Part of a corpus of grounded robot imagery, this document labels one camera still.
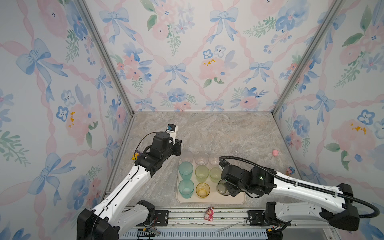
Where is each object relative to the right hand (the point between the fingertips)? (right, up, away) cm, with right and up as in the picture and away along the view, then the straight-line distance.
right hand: (227, 183), depth 72 cm
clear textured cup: (-21, +9, +20) cm, 30 cm away
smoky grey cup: (-3, -1, -4) cm, 5 cm away
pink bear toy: (-8, -16, +2) cm, 18 cm away
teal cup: (-20, -5, +8) cm, 22 cm away
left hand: (-23, +20, +6) cm, 31 cm away
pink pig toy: (+36, +10, +24) cm, 45 cm away
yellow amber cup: (-11, -8, +10) cm, 17 cm away
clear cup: (+12, +12, +25) cm, 30 cm away
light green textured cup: (-11, 0, +15) cm, 19 cm away
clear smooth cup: (-11, +7, +21) cm, 24 cm away
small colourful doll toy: (+39, +2, +13) cm, 41 cm away
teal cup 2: (-21, +1, +17) cm, 27 cm away
